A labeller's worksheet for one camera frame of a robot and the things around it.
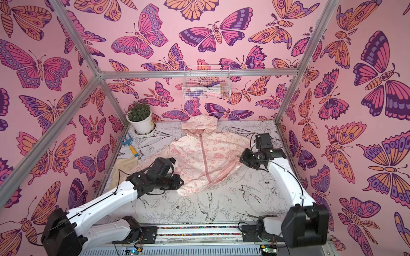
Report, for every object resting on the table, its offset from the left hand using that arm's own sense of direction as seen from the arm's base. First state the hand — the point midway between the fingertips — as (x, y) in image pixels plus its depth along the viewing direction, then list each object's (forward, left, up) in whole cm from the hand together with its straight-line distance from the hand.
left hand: (185, 181), depth 79 cm
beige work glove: (+14, +41, -11) cm, 45 cm away
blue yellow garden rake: (+33, +44, -11) cm, 56 cm away
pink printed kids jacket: (+19, -12, -11) cm, 25 cm away
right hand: (+11, -29, +4) cm, 31 cm away
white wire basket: (+54, -10, +22) cm, 59 cm away
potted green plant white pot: (+43, +33, +5) cm, 55 cm away
